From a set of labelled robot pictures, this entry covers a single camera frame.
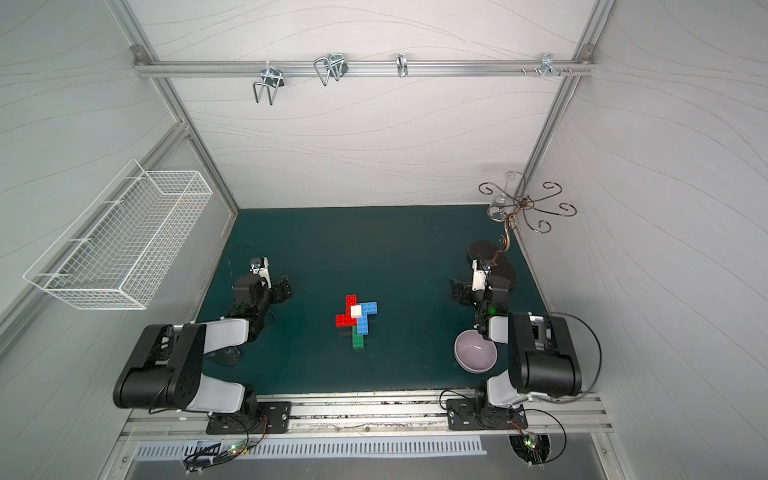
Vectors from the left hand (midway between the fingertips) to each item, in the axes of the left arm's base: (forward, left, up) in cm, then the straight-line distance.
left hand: (274, 278), depth 93 cm
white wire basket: (-9, +26, +25) cm, 38 cm away
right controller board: (-42, -73, -10) cm, 85 cm away
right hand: (+2, -62, -1) cm, 62 cm away
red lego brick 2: (-13, -24, -2) cm, 27 cm away
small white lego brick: (-10, -27, -1) cm, 29 cm away
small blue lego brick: (-8, -30, -4) cm, 32 cm away
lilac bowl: (-21, -61, -4) cm, 64 cm away
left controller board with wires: (-46, +7, -7) cm, 47 cm away
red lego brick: (-6, -25, -2) cm, 26 cm away
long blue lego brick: (-14, -29, -3) cm, 33 cm away
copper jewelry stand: (+11, -70, +24) cm, 75 cm away
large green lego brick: (-17, -28, -5) cm, 33 cm away
